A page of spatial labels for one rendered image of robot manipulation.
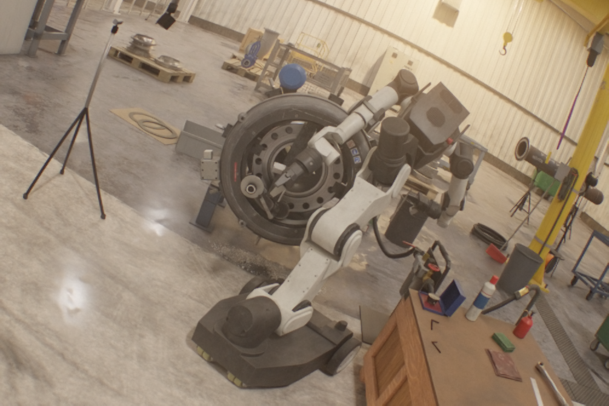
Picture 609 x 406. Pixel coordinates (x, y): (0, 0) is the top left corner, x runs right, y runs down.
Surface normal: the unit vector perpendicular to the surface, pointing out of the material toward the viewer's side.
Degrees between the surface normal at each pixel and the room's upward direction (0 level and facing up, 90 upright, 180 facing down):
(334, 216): 29
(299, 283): 67
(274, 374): 90
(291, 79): 90
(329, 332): 45
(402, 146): 103
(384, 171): 125
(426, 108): 55
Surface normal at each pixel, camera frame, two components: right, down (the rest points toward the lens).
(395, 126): 0.03, -0.71
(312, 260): -0.33, -0.34
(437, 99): 0.15, -0.32
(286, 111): -0.05, 0.25
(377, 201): 0.40, 0.66
